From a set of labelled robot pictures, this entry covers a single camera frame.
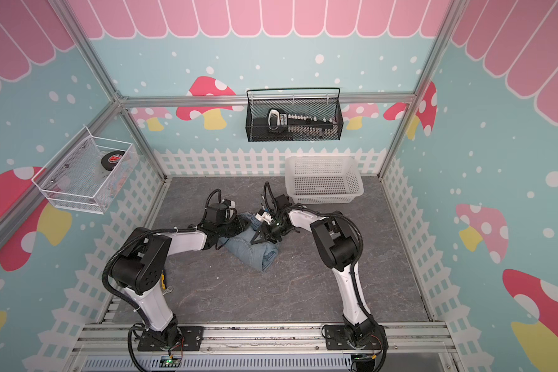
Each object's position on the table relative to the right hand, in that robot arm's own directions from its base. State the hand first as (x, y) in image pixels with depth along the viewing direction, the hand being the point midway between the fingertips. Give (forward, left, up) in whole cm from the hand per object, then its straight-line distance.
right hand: (249, 253), depth 90 cm
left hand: (+10, +7, +3) cm, 13 cm away
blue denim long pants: (-4, -5, +6) cm, 8 cm away
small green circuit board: (-35, +23, -5) cm, 42 cm away
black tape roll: (+20, +46, +32) cm, 59 cm away
